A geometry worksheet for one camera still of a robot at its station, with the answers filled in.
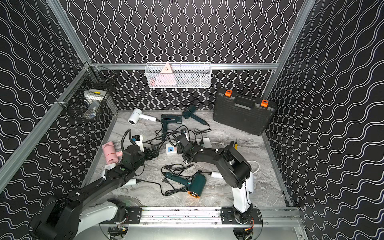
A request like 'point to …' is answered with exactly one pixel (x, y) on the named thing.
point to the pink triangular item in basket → (165, 79)
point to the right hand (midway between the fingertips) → (182, 144)
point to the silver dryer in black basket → (93, 98)
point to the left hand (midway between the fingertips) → (152, 144)
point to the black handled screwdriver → (231, 143)
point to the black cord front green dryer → (184, 167)
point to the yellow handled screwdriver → (236, 145)
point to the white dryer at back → (137, 114)
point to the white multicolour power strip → (170, 148)
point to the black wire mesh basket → (71, 97)
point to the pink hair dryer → (111, 155)
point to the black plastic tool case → (245, 113)
